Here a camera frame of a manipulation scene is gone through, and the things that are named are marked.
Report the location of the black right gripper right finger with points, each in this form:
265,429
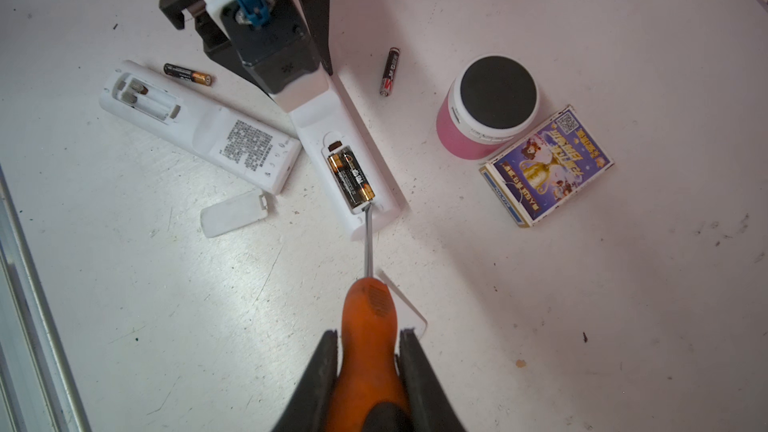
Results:
430,408

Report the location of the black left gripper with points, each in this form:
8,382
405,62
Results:
270,43

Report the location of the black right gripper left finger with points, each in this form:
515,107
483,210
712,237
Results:
308,406

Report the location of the orange handled screwdriver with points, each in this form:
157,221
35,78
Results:
368,394

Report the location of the black gold AAA battery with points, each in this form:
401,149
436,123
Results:
187,74

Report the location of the white remote with back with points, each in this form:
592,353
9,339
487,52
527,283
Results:
190,120

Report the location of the black red AAA battery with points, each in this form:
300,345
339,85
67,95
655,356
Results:
388,76

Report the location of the white remote with coloured buttons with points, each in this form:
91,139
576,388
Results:
325,126

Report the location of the gold black battery upper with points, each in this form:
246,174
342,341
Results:
346,180

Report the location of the gold black battery lower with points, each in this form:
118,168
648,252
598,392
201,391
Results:
361,183

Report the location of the pink round speaker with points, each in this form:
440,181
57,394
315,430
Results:
491,102

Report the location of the small purple card box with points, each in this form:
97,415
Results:
546,168

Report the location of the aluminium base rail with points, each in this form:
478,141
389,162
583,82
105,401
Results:
38,390

